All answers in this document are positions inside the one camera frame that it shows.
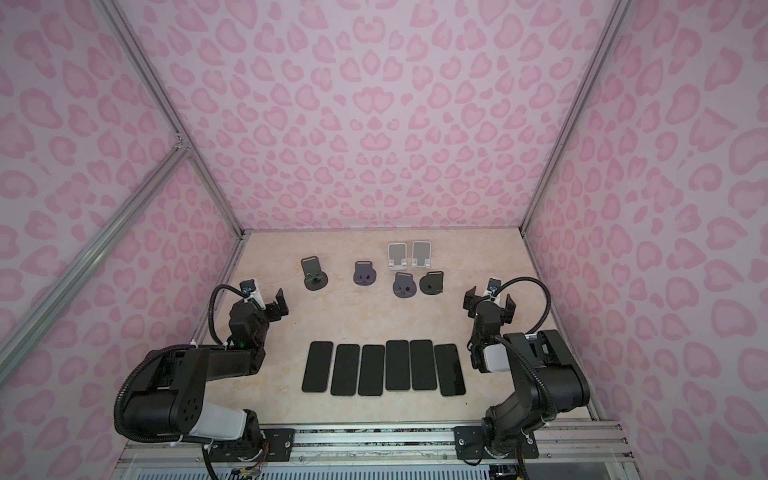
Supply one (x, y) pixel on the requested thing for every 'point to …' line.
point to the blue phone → (344, 382)
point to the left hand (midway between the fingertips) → (266, 288)
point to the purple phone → (317, 367)
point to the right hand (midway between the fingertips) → (493, 288)
